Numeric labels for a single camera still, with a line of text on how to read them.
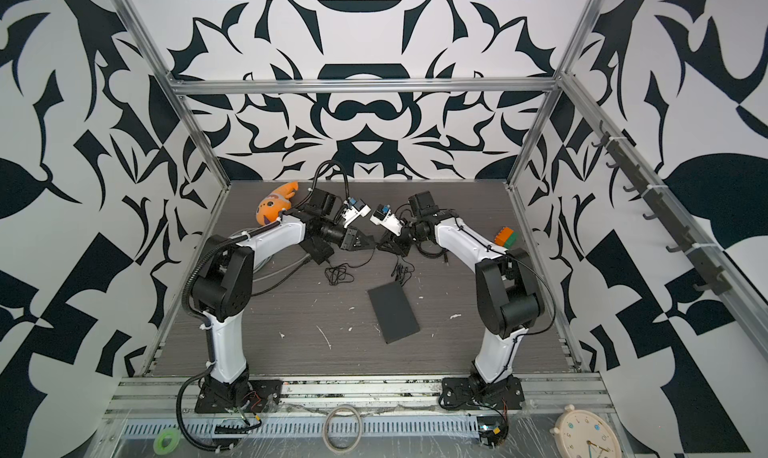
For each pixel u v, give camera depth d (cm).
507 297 49
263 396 74
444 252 99
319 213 78
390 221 79
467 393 74
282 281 93
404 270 94
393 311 88
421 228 69
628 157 64
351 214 83
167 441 69
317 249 101
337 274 94
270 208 101
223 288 52
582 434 68
